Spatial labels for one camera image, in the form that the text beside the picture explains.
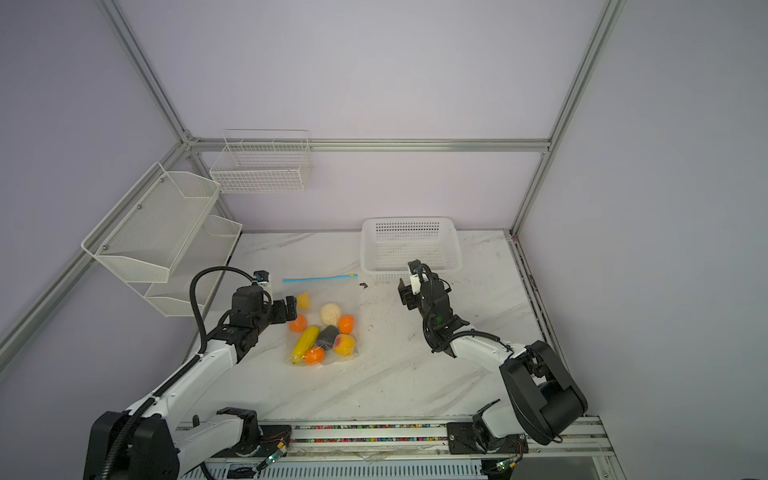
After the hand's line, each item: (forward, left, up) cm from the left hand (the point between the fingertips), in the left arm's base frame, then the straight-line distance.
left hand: (277, 302), depth 86 cm
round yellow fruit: (-10, -20, -7) cm, 23 cm away
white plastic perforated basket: (+32, -32, -9) cm, 47 cm away
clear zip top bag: (+13, -16, -13) cm, 24 cm away
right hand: (+7, -40, +6) cm, 41 cm away
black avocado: (-7, -14, -7) cm, 18 cm away
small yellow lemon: (+6, -4, -9) cm, 12 cm away
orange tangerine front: (-14, -12, -5) cm, 19 cm away
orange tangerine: (-3, -5, -7) cm, 10 cm away
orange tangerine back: (-3, -20, -8) cm, 21 cm away
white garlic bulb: (0, -15, -6) cm, 16 cm away
